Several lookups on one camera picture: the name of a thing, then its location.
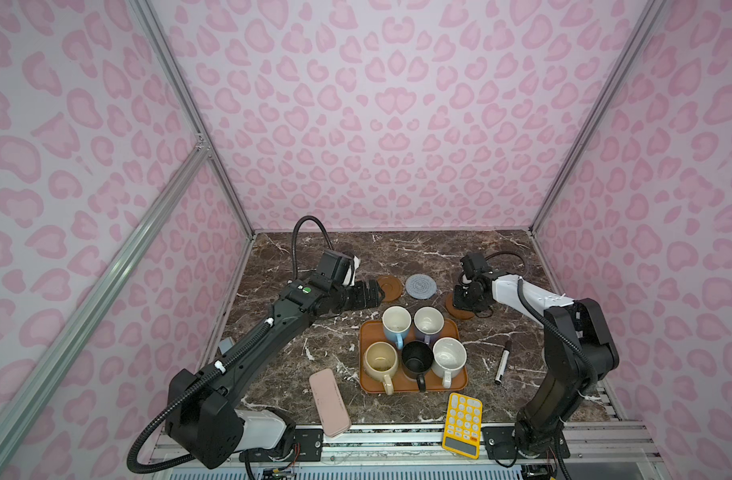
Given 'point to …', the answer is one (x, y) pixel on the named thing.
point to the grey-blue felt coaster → (420, 286)
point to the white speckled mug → (448, 358)
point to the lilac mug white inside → (428, 320)
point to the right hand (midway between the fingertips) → (459, 301)
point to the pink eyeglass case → (331, 408)
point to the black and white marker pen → (504, 360)
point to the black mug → (416, 360)
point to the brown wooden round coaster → (391, 287)
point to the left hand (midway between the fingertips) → (374, 292)
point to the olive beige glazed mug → (381, 363)
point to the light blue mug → (397, 321)
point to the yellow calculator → (463, 425)
